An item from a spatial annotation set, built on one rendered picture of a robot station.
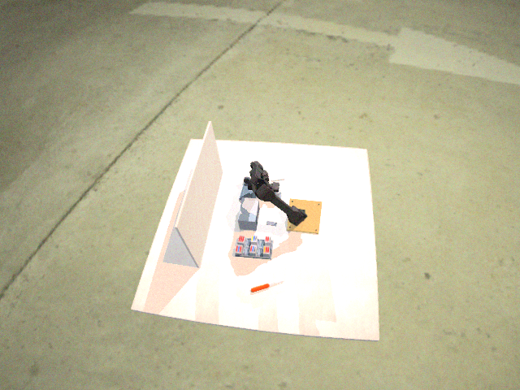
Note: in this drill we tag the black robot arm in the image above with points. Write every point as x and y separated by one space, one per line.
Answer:
266 193

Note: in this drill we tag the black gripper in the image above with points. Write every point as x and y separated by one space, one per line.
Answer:
275 186

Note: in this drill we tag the pale beige flat panel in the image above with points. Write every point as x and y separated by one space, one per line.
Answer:
193 221

